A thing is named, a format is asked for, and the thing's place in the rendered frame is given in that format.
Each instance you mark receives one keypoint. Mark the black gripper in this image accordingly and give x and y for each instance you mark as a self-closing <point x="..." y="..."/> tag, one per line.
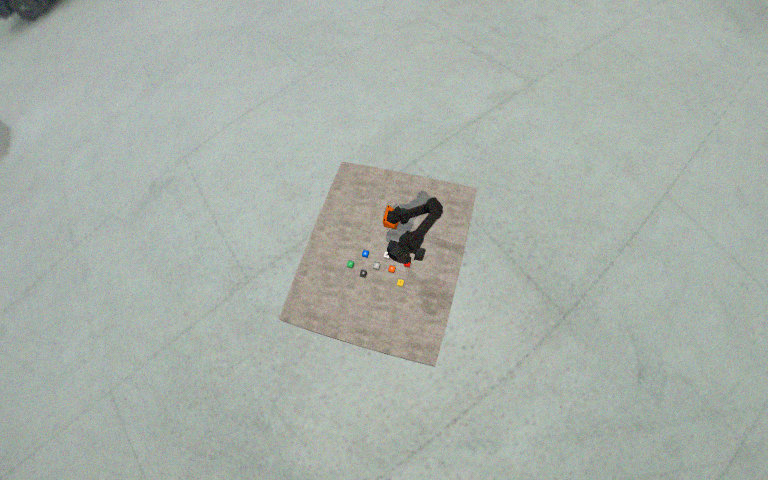
<point x="419" y="254"/>

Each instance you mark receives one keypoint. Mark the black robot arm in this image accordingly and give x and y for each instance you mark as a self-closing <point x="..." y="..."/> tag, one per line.
<point x="400" y="252"/>

